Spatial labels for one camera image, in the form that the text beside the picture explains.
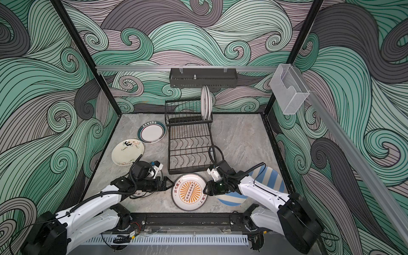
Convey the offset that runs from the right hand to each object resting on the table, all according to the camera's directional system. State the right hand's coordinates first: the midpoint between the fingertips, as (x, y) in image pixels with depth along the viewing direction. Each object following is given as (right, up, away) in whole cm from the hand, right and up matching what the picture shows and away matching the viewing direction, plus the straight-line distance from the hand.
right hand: (206, 193), depth 79 cm
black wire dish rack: (-9, +25, +24) cm, 36 cm away
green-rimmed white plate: (-37, +30, +28) cm, 55 cm away
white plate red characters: (-1, +49, +15) cm, 51 cm away
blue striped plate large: (+13, -3, 0) cm, 13 cm away
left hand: (-19, +5, 0) cm, 19 cm away
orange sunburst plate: (-10, -1, +2) cm, 10 cm away
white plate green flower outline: (+1, +46, -3) cm, 46 cm away
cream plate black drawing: (-49, +18, +18) cm, 56 cm away
